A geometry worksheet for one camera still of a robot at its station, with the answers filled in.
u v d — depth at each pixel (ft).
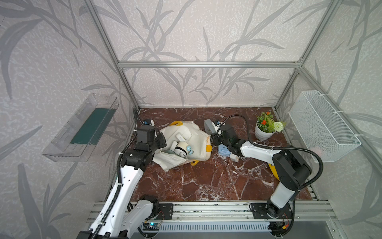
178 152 2.84
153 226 2.34
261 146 1.87
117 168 1.51
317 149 2.36
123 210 1.37
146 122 2.10
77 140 2.10
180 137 3.09
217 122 2.63
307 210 2.49
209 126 3.01
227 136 2.34
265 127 2.99
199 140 3.09
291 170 1.53
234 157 2.87
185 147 2.91
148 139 1.80
